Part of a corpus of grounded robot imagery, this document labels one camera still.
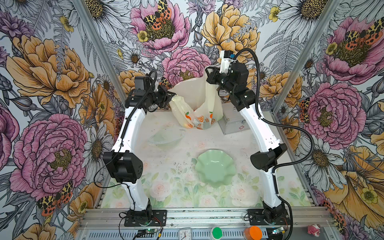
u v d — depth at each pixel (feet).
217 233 2.05
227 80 2.01
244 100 1.81
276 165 1.93
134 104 1.81
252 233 2.08
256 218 2.43
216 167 3.01
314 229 2.21
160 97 2.28
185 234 2.26
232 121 3.13
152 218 2.39
